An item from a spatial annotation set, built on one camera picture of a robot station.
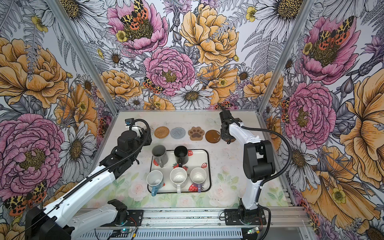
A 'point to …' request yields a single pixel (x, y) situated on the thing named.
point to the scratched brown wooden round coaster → (212, 136)
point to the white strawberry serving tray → (197, 158)
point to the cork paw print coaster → (196, 133)
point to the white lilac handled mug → (198, 176)
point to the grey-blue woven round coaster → (177, 133)
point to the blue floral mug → (155, 179)
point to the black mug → (181, 155)
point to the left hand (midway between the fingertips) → (145, 133)
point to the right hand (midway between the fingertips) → (231, 139)
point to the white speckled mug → (178, 178)
